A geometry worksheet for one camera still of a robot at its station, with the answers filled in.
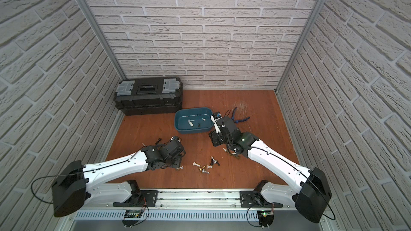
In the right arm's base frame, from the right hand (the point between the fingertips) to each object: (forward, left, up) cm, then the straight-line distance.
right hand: (214, 133), depth 79 cm
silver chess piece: (+17, +14, -14) cm, 26 cm away
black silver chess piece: (-9, +1, -15) cm, 17 cm away
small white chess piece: (-12, +4, -15) cm, 20 cm away
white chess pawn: (-10, +11, -14) cm, 21 cm away
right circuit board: (-35, -21, -18) cm, 45 cm away
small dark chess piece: (+15, +9, -16) cm, 24 cm away
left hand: (-8, +18, -11) cm, 23 cm away
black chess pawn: (+6, +32, -14) cm, 36 cm away
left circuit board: (-30, +41, -18) cm, 54 cm away
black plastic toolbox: (+26, +37, +3) cm, 45 cm away
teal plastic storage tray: (+23, +7, -17) cm, 29 cm away
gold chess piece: (-12, +18, -15) cm, 26 cm away
